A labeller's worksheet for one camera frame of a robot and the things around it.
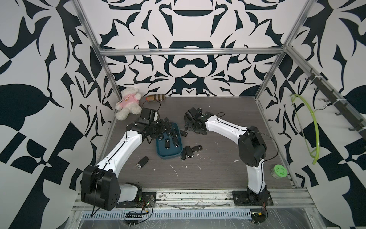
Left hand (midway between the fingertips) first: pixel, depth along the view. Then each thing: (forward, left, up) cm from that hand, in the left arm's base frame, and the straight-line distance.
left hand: (167, 125), depth 83 cm
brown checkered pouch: (+35, +10, -13) cm, 39 cm away
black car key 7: (-14, +16, -17) cm, 28 cm away
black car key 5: (-10, -13, -16) cm, 23 cm away
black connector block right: (-44, -44, -19) cm, 65 cm away
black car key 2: (-2, -4, -16) cm, 17 cm away
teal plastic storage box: (-5, -1, -17) cm, 17 cm away
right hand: (+5, -15, -9) cm, 18 cm away
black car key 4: (+1, +6, -15) cm, 16 cm away
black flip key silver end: (-11, -9, -16) cm, 22 cm away
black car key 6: (-8, -18, -16) cm, 25 cm away
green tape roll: (-24, -61, -12) cm, 66 cm away
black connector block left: (-42, +17, -19) cm, 49 cm away
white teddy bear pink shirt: (+26, +29, -9) cm, 40 cm away
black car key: (+4, -4, -15) cm, 16 cm away
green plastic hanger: (-24, -67, +8) cm, 72 cm away
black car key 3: (-3, +1, -16) cm, 17 cm away
